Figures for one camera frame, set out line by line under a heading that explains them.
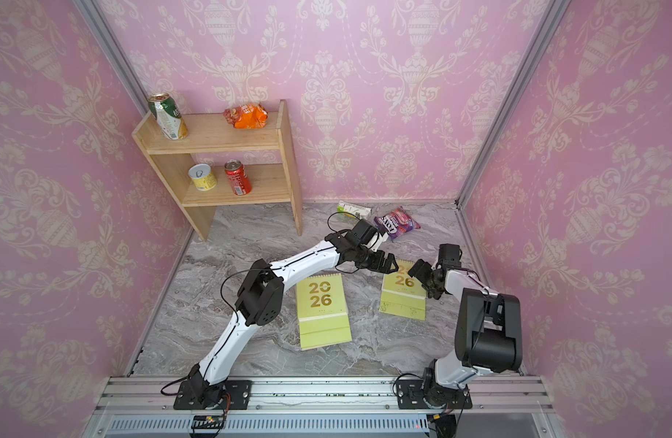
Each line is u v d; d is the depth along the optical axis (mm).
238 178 874
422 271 861
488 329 467
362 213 1126
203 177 922
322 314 826
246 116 761
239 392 744
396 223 1093
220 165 1058
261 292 593
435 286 796
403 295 923
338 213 1163
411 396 729
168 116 719
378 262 824
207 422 729
